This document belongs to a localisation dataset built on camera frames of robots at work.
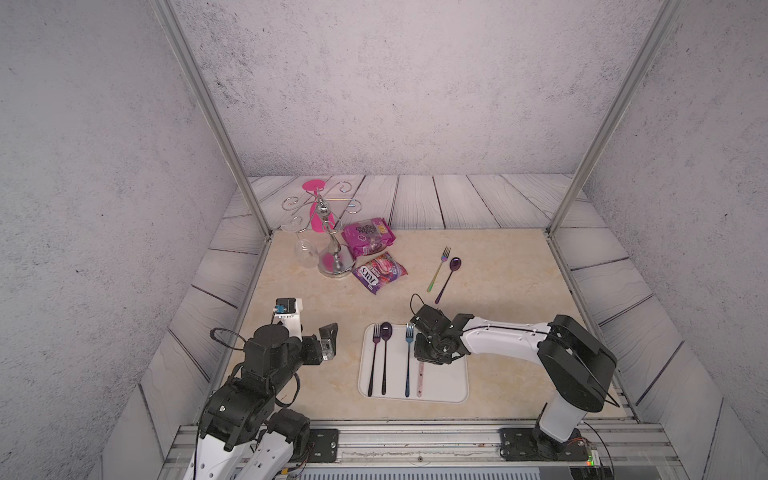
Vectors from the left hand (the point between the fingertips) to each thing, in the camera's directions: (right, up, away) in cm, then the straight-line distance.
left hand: (324, 327), depth 69 cm
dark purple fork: (+11, -9, +23) cm, 26 cm away
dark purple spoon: (+14, -7, +22) cm, 27 cm away
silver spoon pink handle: (+23, -18, +14) cm, 32 cm away
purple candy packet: (+12, +10, +35) cm, 39 cm away
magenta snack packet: (+7, +23, +42) cm, 48 cm away
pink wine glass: (-7, +28, +27) cm, 39 cm away
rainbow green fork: (+35, +15, +43) cm, 57 cm away
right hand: (+23, -13, +18) cm, 32 cm away
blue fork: (+21, -8, +22) cm, 31 cm away
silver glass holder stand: (-5, +15, +41) cm, 44 cm away
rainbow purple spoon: (+38, +13, +41) cm, 57 cm away
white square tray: (+14, -16, +16) cm, 27 cm away
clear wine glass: (-11, +17, +24) cm, 32 cm away
